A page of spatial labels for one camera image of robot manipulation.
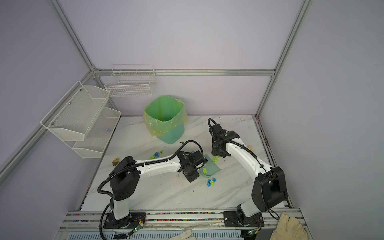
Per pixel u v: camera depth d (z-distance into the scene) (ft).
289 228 2.33
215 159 3.13
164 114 3.49
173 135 3.34
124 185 1.56
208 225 2.40
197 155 2.26
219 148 1.98
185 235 2.30
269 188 1.39
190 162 2.08
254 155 1.61
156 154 3.22
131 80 3.14
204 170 2.96
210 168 2.98
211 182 2.81
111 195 1.69
